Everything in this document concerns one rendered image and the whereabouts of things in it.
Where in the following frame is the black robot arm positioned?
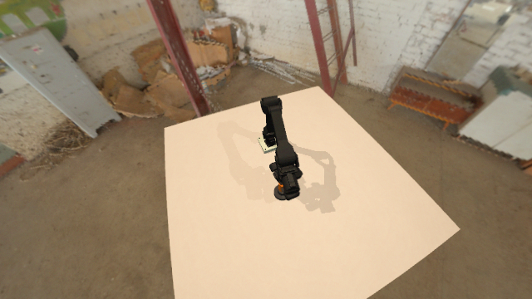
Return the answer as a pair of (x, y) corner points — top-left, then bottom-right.
(260, 96), (303, 195)

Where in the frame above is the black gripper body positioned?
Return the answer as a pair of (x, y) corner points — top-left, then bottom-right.
(269, 162), (300, 201)

